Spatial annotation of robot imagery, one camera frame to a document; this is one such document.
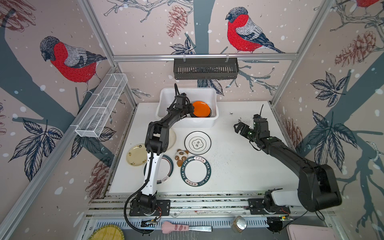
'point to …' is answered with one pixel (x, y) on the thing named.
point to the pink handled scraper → (168, 227)
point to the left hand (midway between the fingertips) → (193, 105)
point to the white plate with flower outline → (197, 142)
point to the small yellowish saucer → (136, 155)
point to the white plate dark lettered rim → (196, 171)
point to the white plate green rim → (166, 171)
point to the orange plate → (201, 109)
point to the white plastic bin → (166, 99)
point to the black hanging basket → (206, 68)
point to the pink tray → (298, 232)
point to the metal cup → (238, 224)
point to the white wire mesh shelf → (100, 105)
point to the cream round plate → (172, 139)
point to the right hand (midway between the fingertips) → (239, 128)
